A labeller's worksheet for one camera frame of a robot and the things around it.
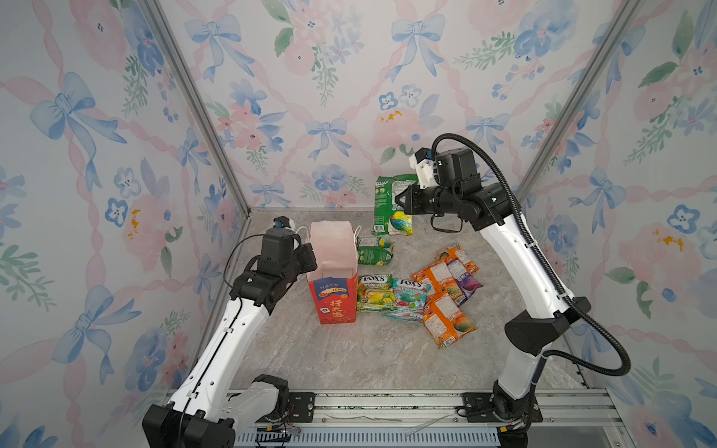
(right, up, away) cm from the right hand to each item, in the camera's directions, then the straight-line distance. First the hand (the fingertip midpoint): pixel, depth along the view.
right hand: (396, 196), depth 70 cm
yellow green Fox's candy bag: (-4, -29, +22) cm, 37 cm away
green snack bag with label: (-2, -5, 0) cm, 5 cm away
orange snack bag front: (+17, -36, +15) cm, 43 cm away
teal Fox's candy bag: (+7, -30, +22) cm, 38 cm away
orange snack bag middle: (+18, -23, +26) cm, 39 cm away
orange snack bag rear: (+25, -16, +33) cm, 44 cm away
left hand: (-22, -13, +6) cm, 26 cm away
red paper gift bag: (-19, -22, +30) cm, 42 cm away
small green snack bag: (-4, -15, +33) cm, 37 cm away
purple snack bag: (+26, -25, +23) cm, 43 cm away
